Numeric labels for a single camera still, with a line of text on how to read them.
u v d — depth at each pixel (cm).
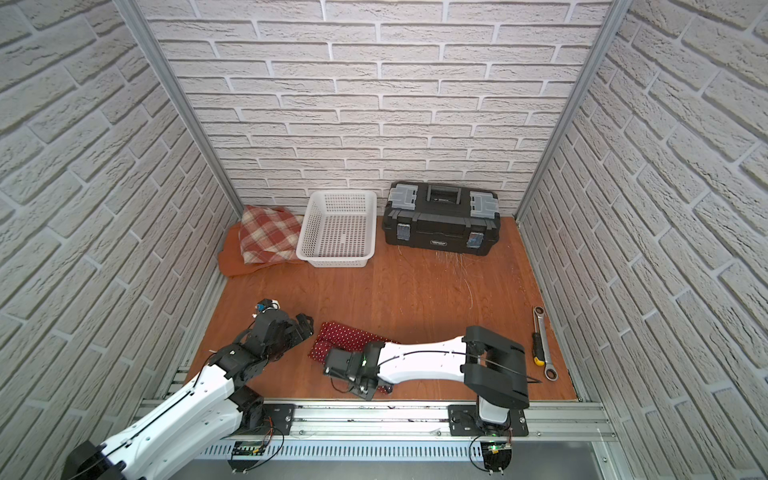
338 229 114
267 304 74
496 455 70
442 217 98
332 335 87
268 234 103
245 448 73
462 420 74
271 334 63
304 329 75
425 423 75
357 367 59
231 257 108
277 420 73
